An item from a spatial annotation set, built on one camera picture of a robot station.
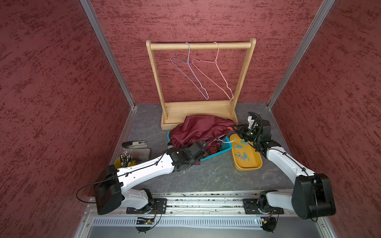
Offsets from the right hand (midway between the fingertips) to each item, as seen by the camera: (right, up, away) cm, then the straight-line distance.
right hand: (231, 129), depth 85 cm
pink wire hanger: (-10, +40, +15) cm, 44 cm away
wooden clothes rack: (-38, +12, +34) cm, 52 cm away
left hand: (-26, -13, -5) cm, 29 cm away
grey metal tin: (-56, -16, +5) cm, 58 cm away
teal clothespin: (+11, -18, +7) cm, 22 cm away
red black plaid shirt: (-9, -11, +5) cm, 15 cm away
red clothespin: (0, 0, 0) cm, 0 cm away
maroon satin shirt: (-21, +1, 0) cm, 21 cm away
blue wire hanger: (-27, +41, +14) cm, 51 cm away
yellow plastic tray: (+8, -13, +11) cm, 19 cm away
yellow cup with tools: (-57, -15, -12) cm, 60 cm away
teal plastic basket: (-2, -9, +5) cm, 11 cm away
